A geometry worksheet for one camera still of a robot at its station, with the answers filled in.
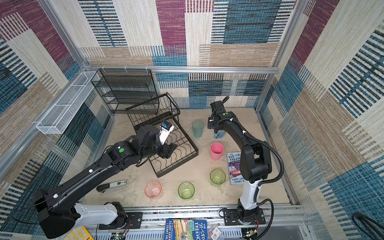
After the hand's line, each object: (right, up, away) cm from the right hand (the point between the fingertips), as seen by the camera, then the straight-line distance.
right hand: (216, 126), depth 93 cm
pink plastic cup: (0, -15, +2) cm, 15 cm away
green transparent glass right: (-1, -28, -10) cm, 29 cm away
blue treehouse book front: (-17, -47, -24) cm, 56 cm away
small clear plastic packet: (-4, -48, -25) cm, 55 cm away
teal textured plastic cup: (-11, -1, +5) cm, 12 cm away
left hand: (-24, -7, -22) cm, 34 cm away
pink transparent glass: (-36, -34, -11) cm, 51 cm away
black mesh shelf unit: (-62, +26, +15) cm, 69 cm away
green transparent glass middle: (-18, -35, -12) cm, 41 cm away
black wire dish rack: (-42, +9, +12) cm, 45 cm away
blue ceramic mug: (+3, -5, +3) cm, 7 cm away
